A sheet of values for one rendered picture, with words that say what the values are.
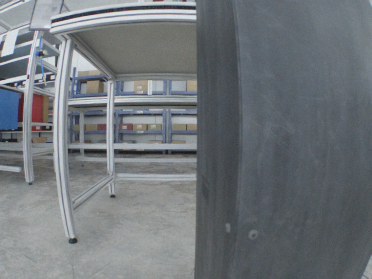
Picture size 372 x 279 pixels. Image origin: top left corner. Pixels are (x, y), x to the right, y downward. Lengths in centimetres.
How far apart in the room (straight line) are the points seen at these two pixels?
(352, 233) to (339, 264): 4
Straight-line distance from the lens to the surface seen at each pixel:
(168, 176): 151
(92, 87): 498
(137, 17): 77
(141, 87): 463
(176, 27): 93
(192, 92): 454
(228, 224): 17
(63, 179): 88
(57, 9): 208
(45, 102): 253
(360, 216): 27
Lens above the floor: 51
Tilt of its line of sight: 2 degrees down
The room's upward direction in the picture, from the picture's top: straight up
